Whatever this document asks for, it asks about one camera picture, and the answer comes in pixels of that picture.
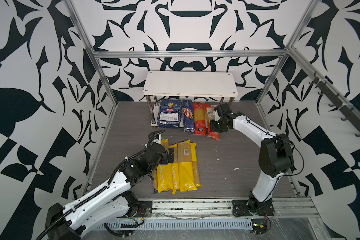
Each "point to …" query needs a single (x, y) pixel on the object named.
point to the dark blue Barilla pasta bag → (170, 114)
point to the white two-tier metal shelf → (192, 84)
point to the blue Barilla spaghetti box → (188, 117)
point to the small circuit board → (259, 226)
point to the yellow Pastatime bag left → (165, 172)
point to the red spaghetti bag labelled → (209, 115)
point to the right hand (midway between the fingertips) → (212, 126)
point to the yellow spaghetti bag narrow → (195, 166)
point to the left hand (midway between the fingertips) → (167, 147)
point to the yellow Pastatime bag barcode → (186, 172)
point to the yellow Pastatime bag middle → (175, 181)
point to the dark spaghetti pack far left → (154, 175)
